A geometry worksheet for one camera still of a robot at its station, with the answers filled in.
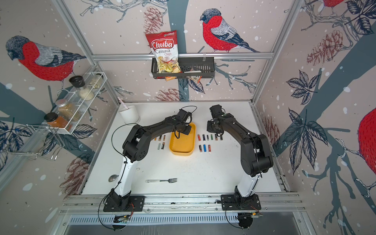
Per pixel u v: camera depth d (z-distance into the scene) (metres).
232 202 0.73
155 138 0.65
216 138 0.98
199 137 0.99
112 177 0.83
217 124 0.68
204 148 0.95
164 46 0.81
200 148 0.93
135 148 0.57
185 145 0.96
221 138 0.98
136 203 0.73
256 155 0.51
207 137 0.99
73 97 0.76
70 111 0.66
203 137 0.99
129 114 0.98
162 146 0.95
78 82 0.72
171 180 0.81
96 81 0.85
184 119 0.84
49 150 0.68
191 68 1.07
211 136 1.00
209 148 0.95
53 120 0.59
